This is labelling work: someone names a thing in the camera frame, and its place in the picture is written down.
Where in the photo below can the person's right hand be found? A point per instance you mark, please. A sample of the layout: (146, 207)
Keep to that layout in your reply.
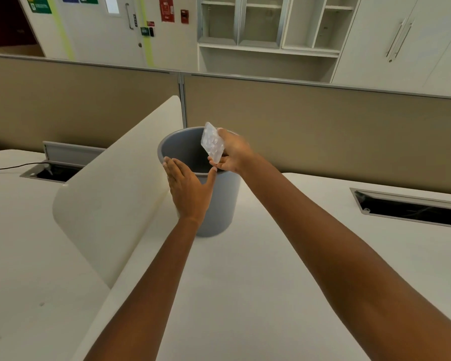
(236, 154)

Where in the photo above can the person's left hand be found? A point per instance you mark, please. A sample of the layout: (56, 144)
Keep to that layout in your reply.
(189, 195)

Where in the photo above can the clear plastic tray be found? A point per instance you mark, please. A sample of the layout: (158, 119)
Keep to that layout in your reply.
(212, 142)

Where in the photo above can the grey plastic waste bin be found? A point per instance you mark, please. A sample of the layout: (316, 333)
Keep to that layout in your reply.
(218, 206)

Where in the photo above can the person's left forearm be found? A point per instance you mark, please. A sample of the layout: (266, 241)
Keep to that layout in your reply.
(146, 297)

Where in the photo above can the person's right forearm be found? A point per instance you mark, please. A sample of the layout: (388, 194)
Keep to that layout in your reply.
(342, 266)

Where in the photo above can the cream desk divider panel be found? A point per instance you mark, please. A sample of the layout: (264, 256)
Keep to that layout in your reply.
(116, 191)

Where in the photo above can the wide beige partition panel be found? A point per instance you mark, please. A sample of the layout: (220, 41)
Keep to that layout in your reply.
(323, 127)

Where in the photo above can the white open shelf cabinet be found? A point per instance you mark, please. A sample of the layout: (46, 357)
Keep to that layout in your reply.
(267, 63)

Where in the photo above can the red fire alarm box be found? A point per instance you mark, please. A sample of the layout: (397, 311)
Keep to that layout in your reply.
(184, 16)

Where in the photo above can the yellow-green tape strip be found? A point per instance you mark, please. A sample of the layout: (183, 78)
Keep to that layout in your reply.
(146, 37)

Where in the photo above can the green exit button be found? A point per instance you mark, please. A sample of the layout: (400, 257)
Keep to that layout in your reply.
(144, 31)

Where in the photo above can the white door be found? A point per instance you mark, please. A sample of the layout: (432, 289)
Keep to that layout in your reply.
(105, 37)

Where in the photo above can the door window pane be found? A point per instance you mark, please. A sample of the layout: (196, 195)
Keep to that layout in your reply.
(112, 4)

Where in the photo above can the white cupboard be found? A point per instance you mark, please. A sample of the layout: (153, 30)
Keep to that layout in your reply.
(428, 41)

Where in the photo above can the large green sign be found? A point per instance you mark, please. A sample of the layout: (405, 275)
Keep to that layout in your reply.
(38, 4)

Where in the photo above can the dark maroon panel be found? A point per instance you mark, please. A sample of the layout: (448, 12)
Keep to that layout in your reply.
(7, 18)

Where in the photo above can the grey partition post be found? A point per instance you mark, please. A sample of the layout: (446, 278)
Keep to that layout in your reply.
(182, 97)

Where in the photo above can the red wall poster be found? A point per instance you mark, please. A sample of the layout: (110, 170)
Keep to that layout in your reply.
(166, 9)

